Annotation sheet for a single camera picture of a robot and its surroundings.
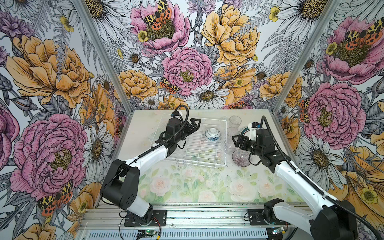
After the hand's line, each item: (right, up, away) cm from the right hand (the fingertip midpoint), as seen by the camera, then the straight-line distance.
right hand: (236, 143), depth 82 cm
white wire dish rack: (-16, -5, +20) cm, 26 cm away
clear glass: (+7, +12, +30) cm, 33 cm away
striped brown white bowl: (+6, -11, +12) cm, 18 cm away
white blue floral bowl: (-11, +4, +18) cm, 21 cm away
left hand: (-22, +9, +4) cm, 24 cm away
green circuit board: (-45, -41, -10) cm, 61 cm away
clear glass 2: (+3, +5, +24) cm, 24 cm away
